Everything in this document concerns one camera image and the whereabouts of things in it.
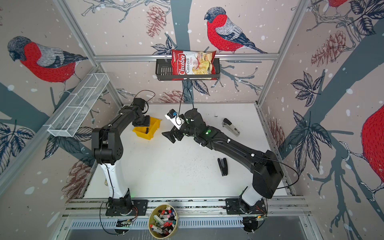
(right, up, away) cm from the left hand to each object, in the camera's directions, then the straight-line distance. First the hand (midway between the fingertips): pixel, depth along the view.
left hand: (144, 122), depth 98 cm
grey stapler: (+58, -2, +6) cm, 58 cm away
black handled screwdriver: (0, -6, +6) cm, 8 cm away
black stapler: (+51, -25, -12) cm, 58 cm away
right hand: (+20, -2, -24) cm, 31 cm away
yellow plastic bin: (+7, -1, +1) cm, 7 cm away
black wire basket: (+14, +33, -4) cm, 36 cm away
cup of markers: (+21, -41, -35) cm, 58 cm away
